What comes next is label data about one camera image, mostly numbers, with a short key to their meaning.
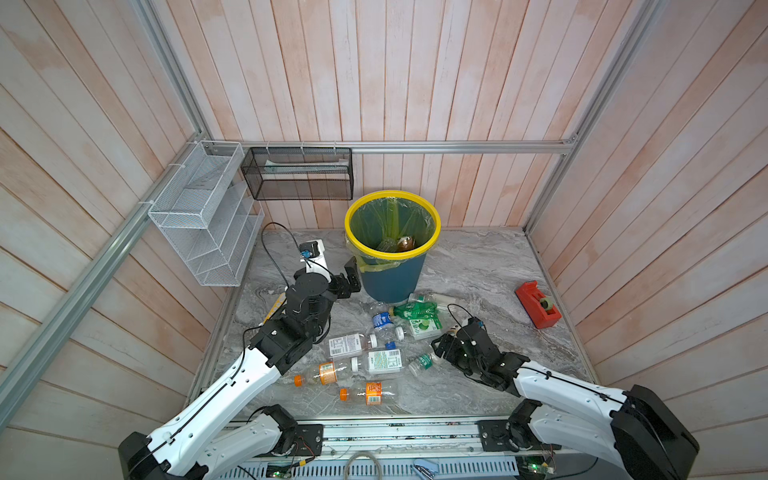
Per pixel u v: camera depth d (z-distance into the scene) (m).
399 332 0.88
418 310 0.94
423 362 0.82
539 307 0.91
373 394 0.76
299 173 1.05
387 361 0.82
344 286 0.61
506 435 0.71
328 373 0.80
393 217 0.95
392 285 1.00
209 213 0.72
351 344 0.86
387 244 0.99
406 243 0.96
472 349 0.66
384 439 0.75
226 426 0.43
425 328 0.89
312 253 0.56
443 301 0.97
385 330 0.90
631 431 0.41
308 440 0.73
